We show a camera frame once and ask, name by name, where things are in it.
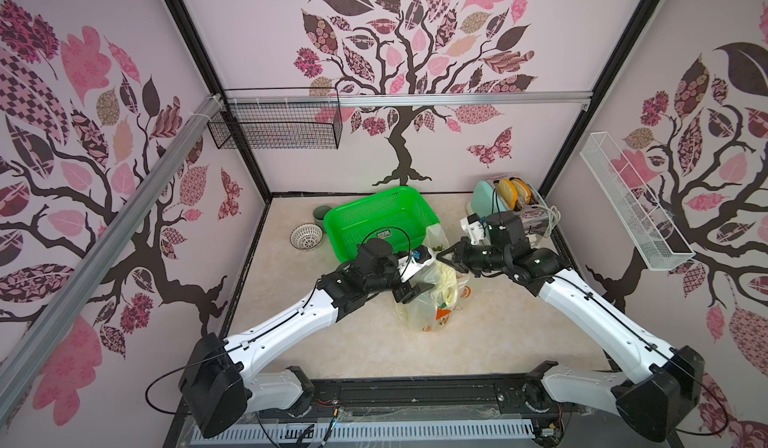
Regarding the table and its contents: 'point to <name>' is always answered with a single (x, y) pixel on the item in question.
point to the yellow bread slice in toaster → (508, 192)
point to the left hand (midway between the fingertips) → (422, 277)
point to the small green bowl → (319, 213)
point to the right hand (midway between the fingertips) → (437, 261)
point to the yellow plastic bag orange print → (434, 309)
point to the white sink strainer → (306, 236)
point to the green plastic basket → (400, 216)
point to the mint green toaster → (485, 200)
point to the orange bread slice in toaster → (523, 190)
